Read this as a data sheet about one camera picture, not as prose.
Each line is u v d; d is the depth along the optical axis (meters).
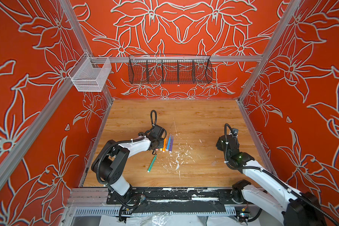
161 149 0.90
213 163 0.84
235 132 0.71
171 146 0.92
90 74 0.93
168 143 0.92
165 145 0.92
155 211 0.70
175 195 0.74
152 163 0.85
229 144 0.62
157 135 0.73
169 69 0.98
